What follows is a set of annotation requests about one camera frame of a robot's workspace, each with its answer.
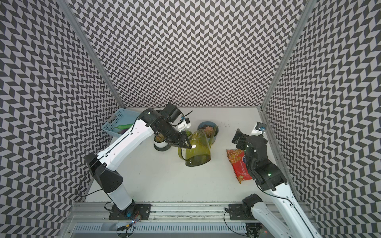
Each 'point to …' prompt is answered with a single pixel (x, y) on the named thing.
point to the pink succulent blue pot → (211, 130)
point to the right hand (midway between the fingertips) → (246, 135)
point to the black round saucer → (162, 149)
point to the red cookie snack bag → (237, 158)
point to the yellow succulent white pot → (159, 141)
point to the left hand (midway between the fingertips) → (186, 148)
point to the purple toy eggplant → (122, 132)
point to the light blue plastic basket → (120, 117)
